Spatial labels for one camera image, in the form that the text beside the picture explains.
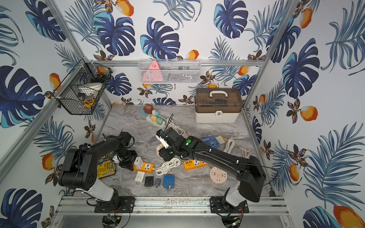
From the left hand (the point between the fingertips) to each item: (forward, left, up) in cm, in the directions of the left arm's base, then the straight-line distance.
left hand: (137, 161), depth 89 cm
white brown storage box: (+35, -50, +19) cm, 63 cm away
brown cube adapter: (+38, 0, +8) cm, 39 cm away
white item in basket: (+27, +25, +34) cm, 50 cm away
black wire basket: (+27, +34, +30) cm, 53 cm away
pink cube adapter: (0, -16, +19) cm, 25 cm away
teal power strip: (+38, -6, +2) cm, 39 cm away
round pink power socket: (-6, -49, +2) cm, 50 cm away
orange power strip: (-4, -7, +1) cm, 8 cm away
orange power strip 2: (0, -36, +2) cm, 36 cm away
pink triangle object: (+44, -7, +34) cm, 56 cm away
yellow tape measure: (+22, +28, +28) cm, 45 cm away
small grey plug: (-12, -15, +1) cm, 19 cm away
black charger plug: (-12, -10, +1) cm, 16 cm away
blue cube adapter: (-11, -22, +4) cm, 25 cm away
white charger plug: (-9, -4, +1) cm, 10 cm away
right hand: (+1, -18, +16) cm, 24 cm away
